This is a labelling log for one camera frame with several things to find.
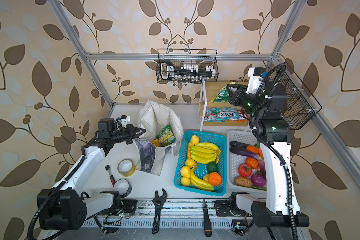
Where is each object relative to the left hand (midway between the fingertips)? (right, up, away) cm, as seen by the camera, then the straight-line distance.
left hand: (146, 129), depth 77 cm
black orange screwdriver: (+31, -43, -7) cm, 53 cm away
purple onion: (+59, -27, +1) cm, 65 cm away
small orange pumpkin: (+58, -19, +6) cm, 61 cm away
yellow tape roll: (-10, -24, +7) cm, 27 cm away
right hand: (+37, +18, -19) cm, 46 cm away
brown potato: (+51, -27, 0) cm, 57 cm away
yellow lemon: (+2, -9, +17) cm, 20 cm away
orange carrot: (+63, -13, +12) cm, 66 cm away
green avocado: (+35, -21, +6) cm, 42 cm away
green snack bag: (+9, -6, +14) cm, 17 cm away
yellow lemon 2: (+20, -28, +2) cm, 35 cm away
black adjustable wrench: (+7, -37, -1) cm, 38 cm away
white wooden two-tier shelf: (+33, +21, +3) cm, 39 cm away
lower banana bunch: (+27, -28, +1) cm, 39 cm away
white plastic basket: (+51, -20, +15) cm, 56 cm away
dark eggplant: (+54, -11, +17) cm, 58 cm away
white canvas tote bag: (+1, +6, +14) cm, 15 cm away
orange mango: (+23, -11, +16) cm, 30 cm away
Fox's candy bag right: (+55, +7, +12) cm, 56 cm away
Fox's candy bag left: (+41, +8, +11) cm, 44 cm away
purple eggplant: (+54, -13, +8) cm, 56 cm away
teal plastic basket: (+42, -7, +16) cm, 45 cm away
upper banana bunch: (+32, -15, +13) cm, 38 cm away
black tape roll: (-14, -32, +5) cm, 35 cm away
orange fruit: (+36, -25, -2) cm, 43 cm away
